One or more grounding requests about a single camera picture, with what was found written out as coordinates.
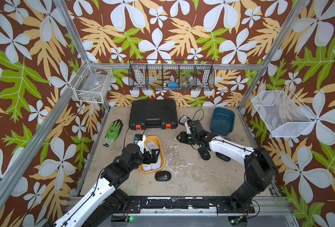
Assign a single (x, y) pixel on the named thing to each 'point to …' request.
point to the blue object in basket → (173, 85)
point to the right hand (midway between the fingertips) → (177, 137)
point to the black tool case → (153, 114)
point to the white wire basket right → (284, 114)
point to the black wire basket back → (179, 75)
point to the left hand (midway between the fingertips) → (154, 148)
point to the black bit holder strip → (183, 119)
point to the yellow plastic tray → (156, 139)
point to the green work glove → (113, 132)
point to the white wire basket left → (91, 83)
